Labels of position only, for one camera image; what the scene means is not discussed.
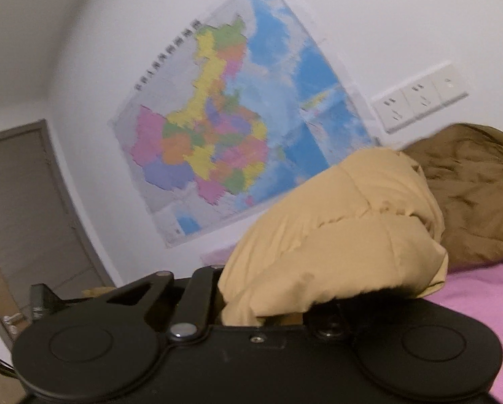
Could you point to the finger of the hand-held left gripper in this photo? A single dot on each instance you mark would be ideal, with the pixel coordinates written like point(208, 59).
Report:
point(41, 303)

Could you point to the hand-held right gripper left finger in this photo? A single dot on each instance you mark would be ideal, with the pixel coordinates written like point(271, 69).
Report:
point(203, 286)

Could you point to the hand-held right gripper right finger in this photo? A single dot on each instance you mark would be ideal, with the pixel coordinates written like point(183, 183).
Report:
point(328, 327)

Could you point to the tan puffer jacket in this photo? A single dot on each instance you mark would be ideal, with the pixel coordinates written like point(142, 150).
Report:
point(340, 227)

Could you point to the grey door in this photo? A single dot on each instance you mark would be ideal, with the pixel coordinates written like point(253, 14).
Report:
point(24, 202)

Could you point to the pink bedsheet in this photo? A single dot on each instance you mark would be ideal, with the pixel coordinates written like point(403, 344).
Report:
point(478, 303)

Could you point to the colourful wall map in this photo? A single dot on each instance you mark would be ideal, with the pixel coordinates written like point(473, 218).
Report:
point(243, 113)

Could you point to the white wall socket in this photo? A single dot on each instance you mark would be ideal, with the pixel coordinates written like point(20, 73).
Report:
point(422, 92)
point(392, 109)

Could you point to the white wall switch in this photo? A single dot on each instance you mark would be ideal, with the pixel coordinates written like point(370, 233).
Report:
point(449, 82)

